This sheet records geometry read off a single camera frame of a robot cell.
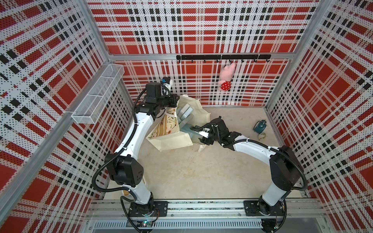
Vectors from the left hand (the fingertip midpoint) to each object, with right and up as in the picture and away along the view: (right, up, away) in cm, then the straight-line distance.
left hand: (181, 96), depth 79 cm
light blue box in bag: (+1, -8, +14) cm, 16 cm away
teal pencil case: (+7, -23, +15) cm, 28 cm away
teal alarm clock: (+53, -17, +20) cm, 59 cm away
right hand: (+14, -19, +9) cm, 25 cm away
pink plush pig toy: (+29, +17, +15) cm, 36 cm away
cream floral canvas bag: (-9, -21, +2) cm, 23 cm away
